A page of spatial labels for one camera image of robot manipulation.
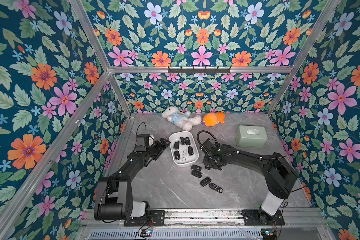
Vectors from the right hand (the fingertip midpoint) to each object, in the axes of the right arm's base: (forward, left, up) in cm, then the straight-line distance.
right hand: (206, 163), depth 89 cm
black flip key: (-10, +1, -2) cm, 10 cm away
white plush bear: (+33, +17, +5) cm, 38 cm away
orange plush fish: (+34, -5, +4) cm, 34 cm away
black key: (-1, +6, -3) cm, 7 cm away
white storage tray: (+13, +15, -4) cm, 20 cm away
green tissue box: (+18, -30, +5) cm, 35 cm away
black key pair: (+11, +10, -3) cm, 15 cm away
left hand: (+8, +23, +8) cm, 26 cm away
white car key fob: (+8, +14, -2) cm, 16 cm away
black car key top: (+17, +16, -1) cm, 24 cm away
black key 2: (-5, +6, -3) cm, 8 cm away
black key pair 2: (+6, +19, -2) cm, 20 cm away
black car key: (+17, +12, -1) cm, 21 cm away
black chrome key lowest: (-13, -5, -3) cm, 14 cm away
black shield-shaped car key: (+14, +20, -2) cm, 25 cm away
